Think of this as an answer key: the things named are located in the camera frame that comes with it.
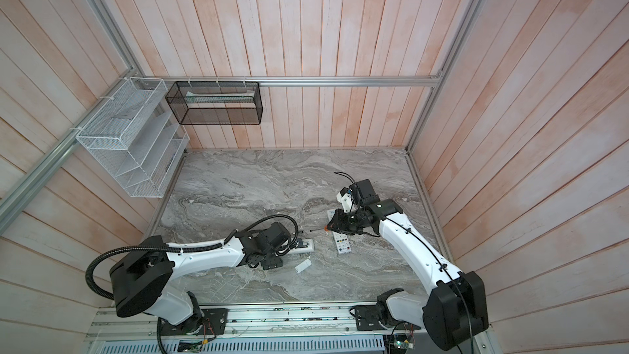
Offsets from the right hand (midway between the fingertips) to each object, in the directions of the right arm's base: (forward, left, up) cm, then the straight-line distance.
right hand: (330, 226), depth 80 cm
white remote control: (-1, +8, -11) cm, 13 cm away
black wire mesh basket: (+51, +49, +13) cm, 72 cm away
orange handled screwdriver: (+5, +2, -13) cm, 14 cm away
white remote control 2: (0, -5, -11) cm, 12 cm away
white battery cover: (-9, +9, -14) cm, 19 cm away
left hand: (-4, +21, -11) cm, 24 cm away
